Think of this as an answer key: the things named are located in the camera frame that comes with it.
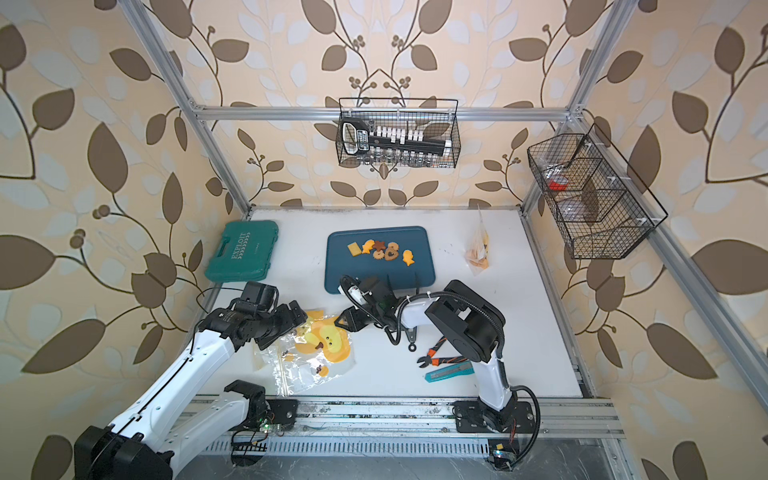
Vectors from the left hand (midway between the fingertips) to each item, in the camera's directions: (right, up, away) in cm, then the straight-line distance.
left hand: (292, 320), depth 81 cm
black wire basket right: (+80, +28, -7) cm, 85 cm away
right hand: (+11, -3, +9) cm, 15 cm away
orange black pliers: (+38, -12, +1) cm, 40 cm away
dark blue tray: (+20, +14, +23) cm, 33 cm away
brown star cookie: (+22, +20, +26) cm, 40 cm away
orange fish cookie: (+33, +16, +24) cm, 44 cm away
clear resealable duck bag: (+60, +19, +31) cm, 70 cm away
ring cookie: (+27, +17, +24) cm, 40 cm away
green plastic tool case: (-24, +18, +21) cm, 37 cm away
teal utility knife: (+44, -15, +1) cm, 46 cm away
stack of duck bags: (+5, -9, +3) cm, 11 cm away
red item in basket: (+74, +37, +1) cm, 82 cm away
